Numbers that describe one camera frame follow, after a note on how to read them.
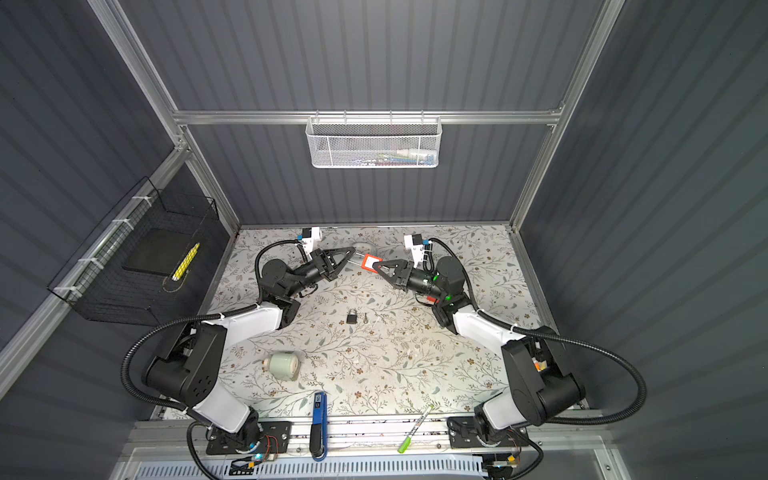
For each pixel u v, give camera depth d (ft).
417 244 2.42
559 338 1.41
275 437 2.37
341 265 2.42
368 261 2.42
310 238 2.47
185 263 2.41
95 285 2.09
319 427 2.39
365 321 3.08
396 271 2.32
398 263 2.33
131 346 1.40
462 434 2.41
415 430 2.44
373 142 4.05
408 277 2.24
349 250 2.47
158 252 2.49
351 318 3.09
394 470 2.53
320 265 2.32
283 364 2.54
